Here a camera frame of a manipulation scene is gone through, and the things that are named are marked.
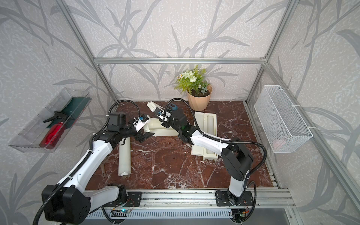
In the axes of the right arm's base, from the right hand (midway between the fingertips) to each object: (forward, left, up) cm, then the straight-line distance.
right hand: (161, 109), depth 80 cm
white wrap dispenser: (-4, +6, -10) cm, 12 cm away
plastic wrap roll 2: (-21, +24, -23) cm, 40 cm away
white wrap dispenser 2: (+9, -24, -20) cm, 33 cm away
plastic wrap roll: (+4, -31, -22) cm, 38 cm away
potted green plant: (+29, -24, -12) cm, 40 cm away
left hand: (-8, +7, -6) cm, 12 cm away
